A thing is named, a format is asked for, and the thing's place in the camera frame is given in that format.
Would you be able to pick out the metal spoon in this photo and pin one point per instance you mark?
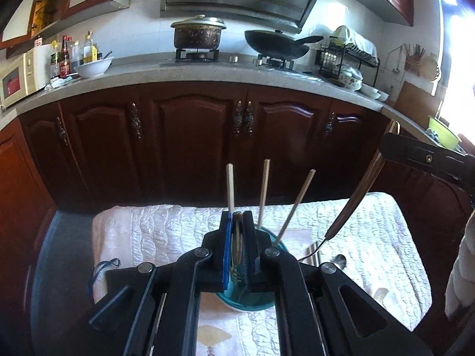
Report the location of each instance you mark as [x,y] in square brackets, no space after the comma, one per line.
[339,259]

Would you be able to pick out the woven wall utensil holder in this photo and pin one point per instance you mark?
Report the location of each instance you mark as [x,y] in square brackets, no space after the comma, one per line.
[415,61]

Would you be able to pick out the person's right forearm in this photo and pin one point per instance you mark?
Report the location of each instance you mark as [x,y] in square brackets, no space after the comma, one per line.
[460,267]

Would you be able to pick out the black wok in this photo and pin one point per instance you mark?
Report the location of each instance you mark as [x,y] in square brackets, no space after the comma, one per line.
[276,46]

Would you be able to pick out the round wooden board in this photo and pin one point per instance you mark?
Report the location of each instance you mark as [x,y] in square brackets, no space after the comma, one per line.
[430,66]

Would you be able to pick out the wooden cutting board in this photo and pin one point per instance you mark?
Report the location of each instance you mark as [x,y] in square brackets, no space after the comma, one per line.
[415,104]

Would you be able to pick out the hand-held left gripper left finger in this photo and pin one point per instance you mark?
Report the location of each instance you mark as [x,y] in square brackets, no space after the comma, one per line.
[227,252]

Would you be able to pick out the stack of white bowls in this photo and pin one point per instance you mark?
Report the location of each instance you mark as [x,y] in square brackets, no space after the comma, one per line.
[373,92]

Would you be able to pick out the white cloth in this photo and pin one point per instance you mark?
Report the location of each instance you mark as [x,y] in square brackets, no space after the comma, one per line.
[352,37]

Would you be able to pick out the black rectangular box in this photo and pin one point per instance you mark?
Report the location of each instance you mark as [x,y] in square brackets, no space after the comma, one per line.
[118,280]

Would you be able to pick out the yellow oil bottle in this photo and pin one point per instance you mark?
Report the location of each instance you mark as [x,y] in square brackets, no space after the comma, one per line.
[88,50]

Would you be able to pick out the grey stone countertop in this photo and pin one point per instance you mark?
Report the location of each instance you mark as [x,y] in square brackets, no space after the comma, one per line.
[185,74]

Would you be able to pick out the green plastic basin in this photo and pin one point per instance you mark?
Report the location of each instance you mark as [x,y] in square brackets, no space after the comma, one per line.
[443,133]

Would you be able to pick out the gas stove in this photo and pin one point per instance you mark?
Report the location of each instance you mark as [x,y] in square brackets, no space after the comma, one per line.
[196,56]

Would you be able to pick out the dark wooden kitchen cabinet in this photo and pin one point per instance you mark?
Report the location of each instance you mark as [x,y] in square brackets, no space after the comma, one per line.
[193,137]

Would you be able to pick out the patterned ceramic bowl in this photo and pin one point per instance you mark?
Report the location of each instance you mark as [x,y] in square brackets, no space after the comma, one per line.
[351,78]

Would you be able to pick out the green glass bottle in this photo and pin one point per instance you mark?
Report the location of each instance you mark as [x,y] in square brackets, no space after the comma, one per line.
[55,65]

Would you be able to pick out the hanging metal ladle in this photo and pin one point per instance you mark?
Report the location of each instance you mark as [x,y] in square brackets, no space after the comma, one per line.
[395,69]

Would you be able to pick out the teal and white utensil holder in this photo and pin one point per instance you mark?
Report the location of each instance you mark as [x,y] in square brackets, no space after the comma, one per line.
[241,302]

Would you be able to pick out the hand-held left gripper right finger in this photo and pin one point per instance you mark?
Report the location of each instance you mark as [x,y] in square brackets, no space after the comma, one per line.
[249,256]

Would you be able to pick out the brown cooking pot with lid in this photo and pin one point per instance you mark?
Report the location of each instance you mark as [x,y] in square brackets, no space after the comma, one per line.
[196,35]

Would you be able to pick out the brown red-label bottle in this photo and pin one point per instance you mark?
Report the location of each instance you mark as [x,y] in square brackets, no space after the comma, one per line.
[65,63]

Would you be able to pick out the clear glass bottle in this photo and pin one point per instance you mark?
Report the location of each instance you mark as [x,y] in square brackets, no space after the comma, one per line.
[77,57]

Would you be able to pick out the cream microwave oven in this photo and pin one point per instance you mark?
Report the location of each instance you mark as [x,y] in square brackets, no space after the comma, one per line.
[16,83]

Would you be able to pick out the white ceramic bowl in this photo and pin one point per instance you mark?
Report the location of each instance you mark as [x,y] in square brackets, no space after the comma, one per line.
[92,68]

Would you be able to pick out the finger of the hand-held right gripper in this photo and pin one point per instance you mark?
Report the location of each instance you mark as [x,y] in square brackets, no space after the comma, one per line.
[415,152]

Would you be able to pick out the white quilted tablecloth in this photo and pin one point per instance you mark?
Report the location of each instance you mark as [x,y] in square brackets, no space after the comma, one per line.
[167,230]

